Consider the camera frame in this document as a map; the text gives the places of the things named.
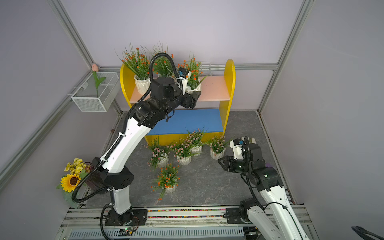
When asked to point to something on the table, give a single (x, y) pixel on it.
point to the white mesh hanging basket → (85, 97)
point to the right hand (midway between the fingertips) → (221, 160)
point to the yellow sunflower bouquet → (78, 169)
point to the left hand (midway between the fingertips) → (192, 89)
